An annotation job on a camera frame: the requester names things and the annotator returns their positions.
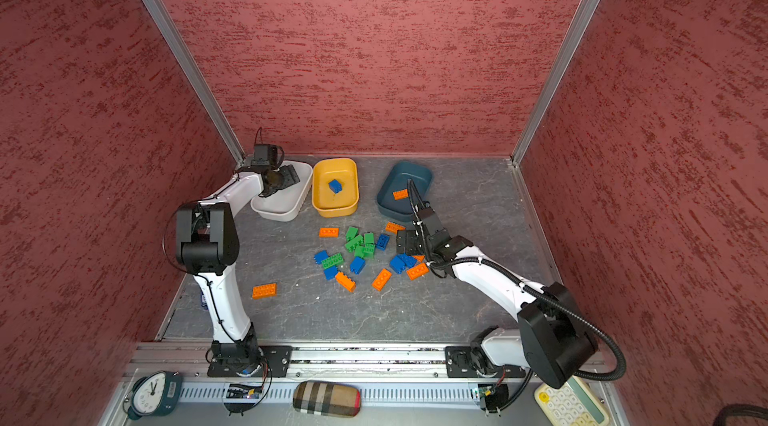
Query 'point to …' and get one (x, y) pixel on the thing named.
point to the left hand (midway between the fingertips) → (286, 183)
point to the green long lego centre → (356, 244)
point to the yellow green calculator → (573, 404)
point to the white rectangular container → (287, 204)
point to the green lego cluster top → (351, 232)
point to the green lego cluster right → (369, 247)
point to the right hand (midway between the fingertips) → (408, 244)
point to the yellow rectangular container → (343, 203)
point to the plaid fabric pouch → (327, 398)
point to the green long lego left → (333, 261)
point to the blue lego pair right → (400, 262)
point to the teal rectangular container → (396, 180)
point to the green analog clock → (155, 394)
